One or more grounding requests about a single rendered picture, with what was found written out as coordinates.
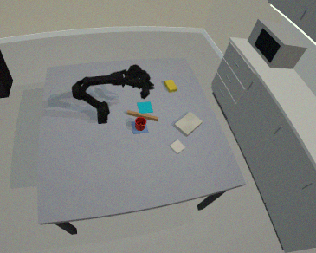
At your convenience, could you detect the yellow flat bar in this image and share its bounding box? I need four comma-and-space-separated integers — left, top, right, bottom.
164, 80, 178, 92

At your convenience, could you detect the long wooden plank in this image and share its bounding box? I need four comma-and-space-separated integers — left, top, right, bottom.
126, 110, 158, 121

